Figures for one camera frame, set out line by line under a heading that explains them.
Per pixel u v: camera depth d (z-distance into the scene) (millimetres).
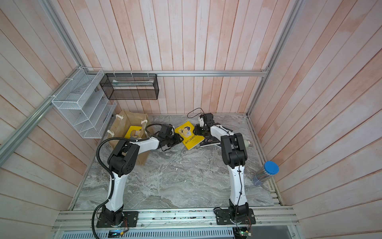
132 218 731
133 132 955
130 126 999
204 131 928
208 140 1011
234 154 602
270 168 712
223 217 730
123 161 570
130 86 1058
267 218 747
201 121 982
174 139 928
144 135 911
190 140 1034
